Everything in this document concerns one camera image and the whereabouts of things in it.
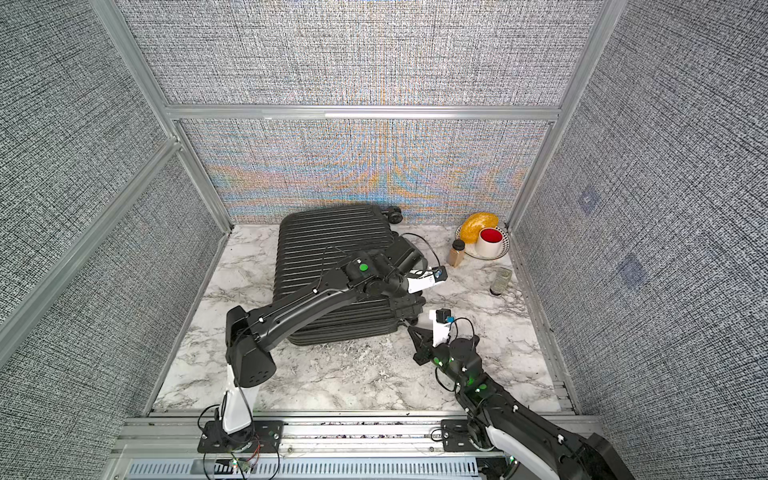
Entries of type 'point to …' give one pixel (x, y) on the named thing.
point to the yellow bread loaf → (474, 223)
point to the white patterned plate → (505, 248)
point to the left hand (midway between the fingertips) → (420, 285)
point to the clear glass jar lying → (500, 280)
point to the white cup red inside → (489, 242)
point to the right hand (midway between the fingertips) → (410, 322)
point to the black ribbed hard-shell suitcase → (316, 242)
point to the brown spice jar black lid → (456, 253)
